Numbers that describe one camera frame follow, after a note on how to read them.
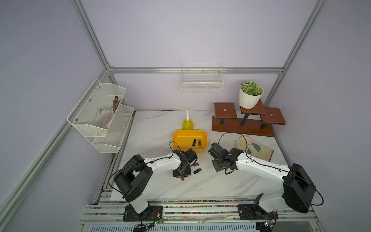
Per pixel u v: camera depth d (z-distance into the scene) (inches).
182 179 33.7
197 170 34.7
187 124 39.6
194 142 39.8
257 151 37.7
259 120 38.3
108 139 35.2
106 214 29.5
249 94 32.3
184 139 41.1
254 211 25.7
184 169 28.7
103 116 30.5
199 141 40.0
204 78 37.7
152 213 28.9
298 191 16.5
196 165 35.6
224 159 24.8
